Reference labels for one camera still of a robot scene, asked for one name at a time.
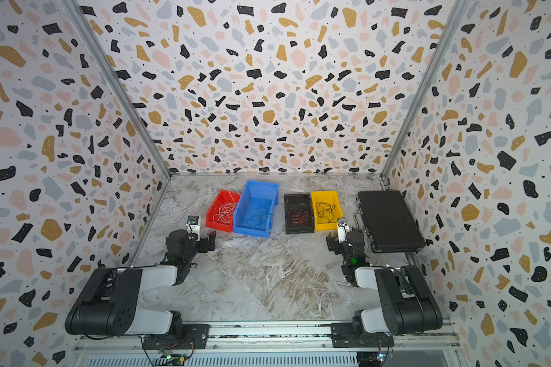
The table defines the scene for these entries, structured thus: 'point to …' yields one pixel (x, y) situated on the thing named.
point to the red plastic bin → (223, 196)
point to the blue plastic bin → (252, 212)
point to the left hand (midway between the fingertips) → (204, 230)
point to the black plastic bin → (291, 201)
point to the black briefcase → (389, 222)
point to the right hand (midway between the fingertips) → (345, 230)
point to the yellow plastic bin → (332, 198)
